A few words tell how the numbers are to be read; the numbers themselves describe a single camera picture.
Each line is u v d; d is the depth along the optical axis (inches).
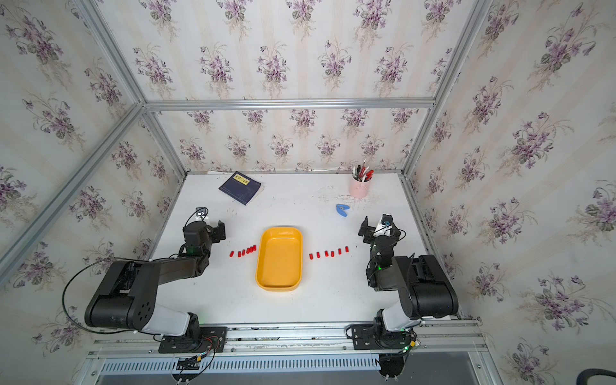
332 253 36.5
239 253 36.5
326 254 36.4
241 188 44.6
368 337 29.0
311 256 35.8
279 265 34.7
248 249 36.6
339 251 36.5
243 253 36.5
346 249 36.6
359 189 42.1
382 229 29.4
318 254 36.4
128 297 17.4
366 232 31.7
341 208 41.1
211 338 28.8
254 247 36.8
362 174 42.1
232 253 36.4
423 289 17.8
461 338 29.3
